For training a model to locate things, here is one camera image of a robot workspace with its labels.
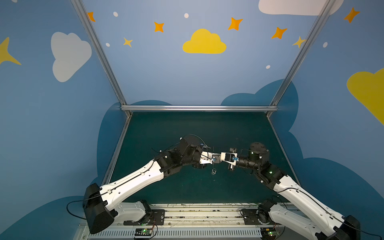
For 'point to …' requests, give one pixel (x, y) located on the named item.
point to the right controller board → (268, 233)
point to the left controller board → (143, 233)
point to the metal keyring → (213, 171)
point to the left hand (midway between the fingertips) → (213, 151)
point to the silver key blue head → (204, 145)
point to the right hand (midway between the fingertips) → (217, 150)
